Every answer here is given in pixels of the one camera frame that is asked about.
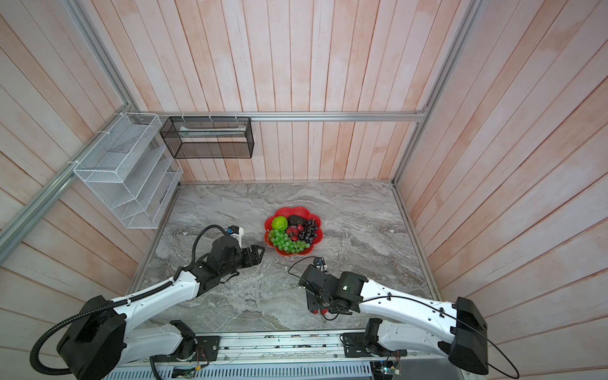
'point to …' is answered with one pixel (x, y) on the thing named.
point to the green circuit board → (183, 372)
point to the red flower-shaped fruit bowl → (287, 212)
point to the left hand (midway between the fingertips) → (257, 255)
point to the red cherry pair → (294, 233)
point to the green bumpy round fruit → (279, 222)
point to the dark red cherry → (315, 311)
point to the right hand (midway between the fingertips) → (312, 298)
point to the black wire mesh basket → (209, 137)
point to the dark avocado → (294, 220)
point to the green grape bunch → (282, 241)
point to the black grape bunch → (309, 230)
